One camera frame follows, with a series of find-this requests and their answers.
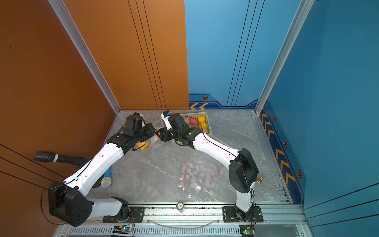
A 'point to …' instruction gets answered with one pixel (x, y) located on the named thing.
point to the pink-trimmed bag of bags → (199, 177)
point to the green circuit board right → (247, 230)
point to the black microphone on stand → (54, 157)
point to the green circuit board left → (122, 229)
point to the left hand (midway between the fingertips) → (157, 126)
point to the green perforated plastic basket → (198, 120)
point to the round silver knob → (180, 206)
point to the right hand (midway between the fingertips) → (161, 131)
